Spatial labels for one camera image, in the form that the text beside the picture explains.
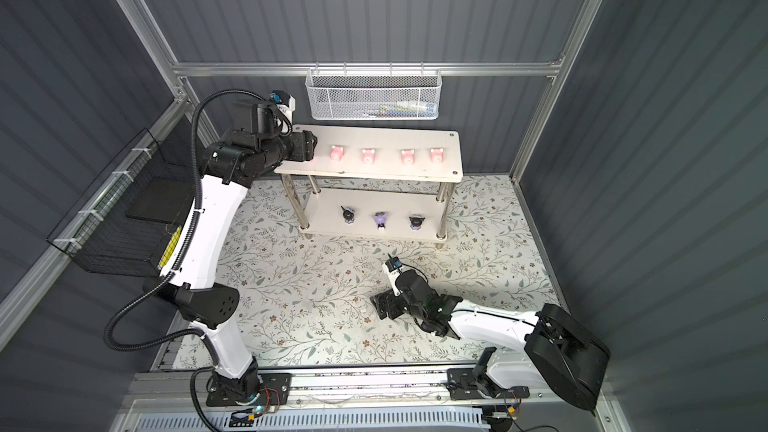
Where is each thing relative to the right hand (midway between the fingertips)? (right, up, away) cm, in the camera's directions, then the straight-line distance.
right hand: (386, 295), depth 84 cm
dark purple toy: (-12, +23, +12) cm, 29 cm away
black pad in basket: (-56, +27, -10) cm, 63 cm away
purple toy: (-2, +21, +14) cm, 25 cm away
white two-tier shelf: (-5, +36, +36) cm, 51 cm away
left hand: (-21, +43, -12) cm, 49 cm away
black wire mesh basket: (-62, +22, -12) cm, 67 cm away
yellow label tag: (-50, +16, -15) cm, 54 cm away
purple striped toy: (+10, +20, +12) cm, 25 cm away
